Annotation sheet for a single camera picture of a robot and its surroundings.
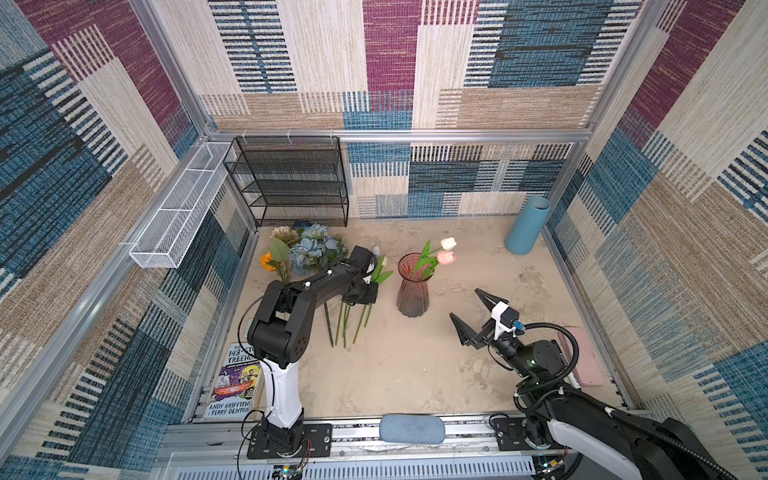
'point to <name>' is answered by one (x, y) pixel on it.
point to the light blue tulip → (376, 251)
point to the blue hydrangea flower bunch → (316, 251)
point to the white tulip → (447, 244)
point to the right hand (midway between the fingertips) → (463, 303)
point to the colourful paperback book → (237, 383)
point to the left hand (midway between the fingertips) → (371, 293)
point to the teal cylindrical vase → (528, 226)
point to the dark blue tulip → (346, 317)
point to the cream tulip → (378, 276)
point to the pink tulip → (427, 265)
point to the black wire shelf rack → (291, 178)
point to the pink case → (588, 367)
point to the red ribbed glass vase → (413, 296)
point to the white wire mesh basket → (160, 242)
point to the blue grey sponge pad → (412, 429)
